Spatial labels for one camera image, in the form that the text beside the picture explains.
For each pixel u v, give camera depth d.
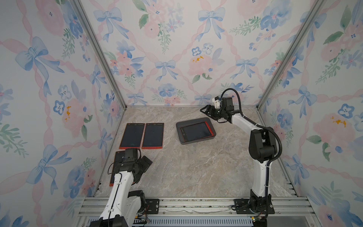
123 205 0.45
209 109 0.89
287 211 0.75
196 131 1.09
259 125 0.59
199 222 0.70
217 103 0.92
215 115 0.90
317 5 0.69
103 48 0.86
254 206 0.66
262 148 0.57
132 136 1.02
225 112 0.80
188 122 1.09
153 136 1.03
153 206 0.74
